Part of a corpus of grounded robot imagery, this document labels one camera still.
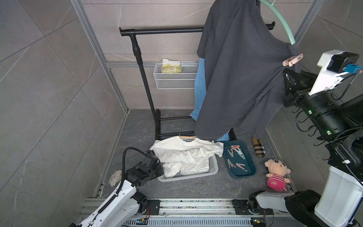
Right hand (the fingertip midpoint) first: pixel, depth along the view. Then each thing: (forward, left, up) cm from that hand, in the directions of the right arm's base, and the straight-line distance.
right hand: (292, 68), depth 38 cm
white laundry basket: (-7, +34, -65) cm, 74 cm away
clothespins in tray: (+10, -5, -65) cm, 66 cm away
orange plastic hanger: (+14, +29, -55) cm, 64 cm away
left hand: (-4, +44, -58) cm, 73 cm away
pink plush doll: (-7, -23, -59) cm, 64 cm away
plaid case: (+9, -19, -64) cm, 67 cm away
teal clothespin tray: (+1, -4, -65) cm, 65 cm away
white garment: (0, +29, -56) cm, 63 cm away
